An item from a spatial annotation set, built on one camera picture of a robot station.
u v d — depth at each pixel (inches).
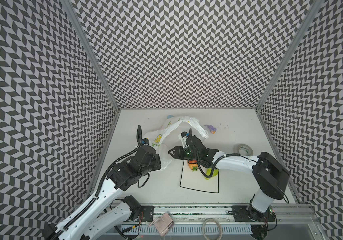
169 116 43.5
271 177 17.8
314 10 26.8
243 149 37.1
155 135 32.2
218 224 27.2
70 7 28.3
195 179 32.4
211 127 40.8
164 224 25.8
